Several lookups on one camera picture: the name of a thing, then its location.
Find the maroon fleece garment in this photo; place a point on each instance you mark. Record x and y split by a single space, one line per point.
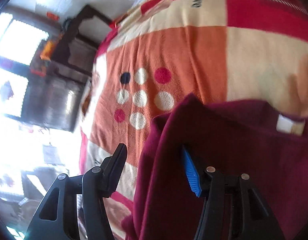
243 142

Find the dark wooden table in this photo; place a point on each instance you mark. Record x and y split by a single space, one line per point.
79 30

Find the printed fleece blanket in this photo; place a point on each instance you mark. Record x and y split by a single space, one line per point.
181 55

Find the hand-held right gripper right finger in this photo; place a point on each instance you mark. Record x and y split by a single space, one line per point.
192 172

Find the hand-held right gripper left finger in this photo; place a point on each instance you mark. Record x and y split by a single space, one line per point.
114 170

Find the red wall sign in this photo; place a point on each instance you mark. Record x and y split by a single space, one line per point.
52 16

